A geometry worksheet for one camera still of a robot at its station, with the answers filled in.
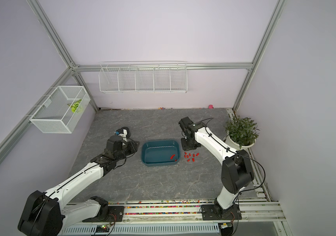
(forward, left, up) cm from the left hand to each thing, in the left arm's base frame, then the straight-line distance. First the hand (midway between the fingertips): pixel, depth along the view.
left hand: (139, 143), depth 83 cm
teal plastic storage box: (+2, -11, -15) cm, 19 cm away
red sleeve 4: (-6, -32, -15) cm, 36 cm away
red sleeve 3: (-6, -29, -14) cm, 33 cm away
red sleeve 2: (-2, -30, -15) cm, 34 cm away
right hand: (-2, -29, -4) cm, 29 cm away
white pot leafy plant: (-1, -58, +5) cm, 59 cm away
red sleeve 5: (-2, -35, -14) cm, 38 cm away
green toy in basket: (+18, +34, +16) cm, 42 cm away
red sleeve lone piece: (-2, -19, -14) cm, 23 cm away
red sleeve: (0, -27, -15) cm, 31 cm away
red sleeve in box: (-5, -21, -13) cm, 25 cm away
